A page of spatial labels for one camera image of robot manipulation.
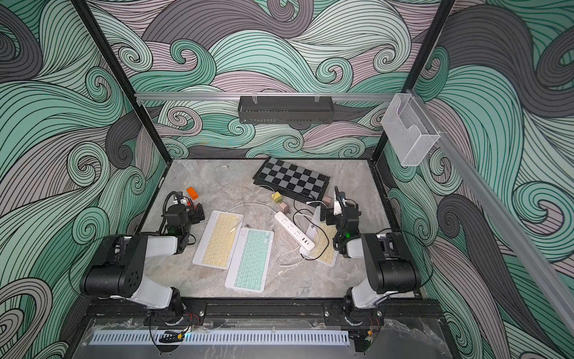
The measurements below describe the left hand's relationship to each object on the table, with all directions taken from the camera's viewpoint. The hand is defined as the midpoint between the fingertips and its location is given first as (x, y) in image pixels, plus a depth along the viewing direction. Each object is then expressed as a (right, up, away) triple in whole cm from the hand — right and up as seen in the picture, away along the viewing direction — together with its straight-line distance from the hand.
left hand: (186, 204), depth 93 cm
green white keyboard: (+29, -23, -9) cm, 38 cm away
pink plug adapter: (+42, -2, +4) cm, 42 cm away
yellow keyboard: (+15, -14, -3) cm, 21 cm away
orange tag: (-3, +4, +14) cm, 14 cm away
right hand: (+64, 0, 0) cm, 64 cm away
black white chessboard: (+46, +11, +14) cm, 49 cm away
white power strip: (+46, -11, -3) cm, 48 cm away
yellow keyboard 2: (+58, -13, -2) cm, 59 cm away
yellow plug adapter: (+39, +2, +10) cm, 40 cm away
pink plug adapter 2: (+62, +1, +8) cm, 62 cm away
